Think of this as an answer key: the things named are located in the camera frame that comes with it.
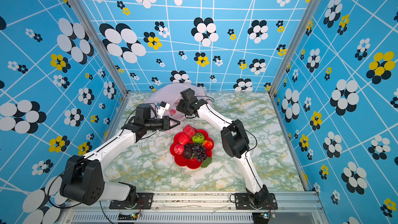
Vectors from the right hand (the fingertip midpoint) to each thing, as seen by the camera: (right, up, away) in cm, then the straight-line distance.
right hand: (178, 107), depth 96 cm
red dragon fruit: (+7, -13, -7) cm, 17 cm away
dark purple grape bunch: (+13, -25, -9) cm, 29 cm away
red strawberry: (+4, -18, -8) cm, 20 cm away
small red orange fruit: (+18, -20, -9) cm, 29 cm away
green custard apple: (+12, -18, -7) cm, 23 cm away
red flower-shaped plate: (+9, -30, -12) cm, 34 cm away
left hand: (+3, -8, -16) cm, 18 cm away
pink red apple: (+2, -23, -11) cm, 25 cm away
